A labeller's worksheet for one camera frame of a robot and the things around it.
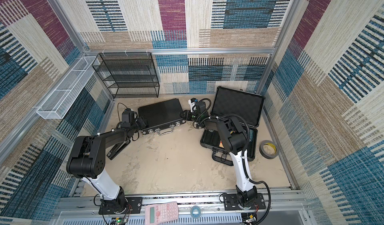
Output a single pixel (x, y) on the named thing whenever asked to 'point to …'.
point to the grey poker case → (227, 101)
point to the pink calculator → (161, 214)
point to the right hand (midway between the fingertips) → (183, 115)
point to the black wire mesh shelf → (128, 75)
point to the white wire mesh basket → (59, 102)
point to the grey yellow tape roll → (268, 149)
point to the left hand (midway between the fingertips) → (146, 120)
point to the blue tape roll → (195, 211)
